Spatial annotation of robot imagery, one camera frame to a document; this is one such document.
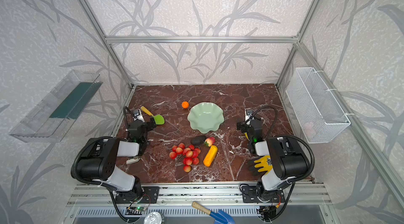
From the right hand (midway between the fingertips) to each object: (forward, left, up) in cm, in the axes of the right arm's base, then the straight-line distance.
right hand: (248, 112), depth 95 cm
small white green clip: (-27, +65, -5) cm, 70 cm away
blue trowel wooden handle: (-50, +18, -7) cm, 54 cm away
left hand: (-1, +62, +2) cm, 62 cm away
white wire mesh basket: (-18, -20, +27) cm, 38 cm away
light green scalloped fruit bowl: (+1, +26, -7) cm, 27 cm away
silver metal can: (-51, +46, -1) cm, 68 cm away
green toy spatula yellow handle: (+1, +58, -9) cm, 58 cm away
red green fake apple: (-17, +24, -4) cm, 29 cm away
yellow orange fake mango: (-25, +23, -4) cm, 34 cm away
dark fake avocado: (-16, +30, -4) cm, 34 cm away
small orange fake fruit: (+10, +40, -5) cm, 42 cm away
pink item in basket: (-18, -24, +12) cm, 32 cm away
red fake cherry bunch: (-26, +33, 0) cm, 42 cm away
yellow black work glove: (-28, -6, -6) cm, 29 cm away
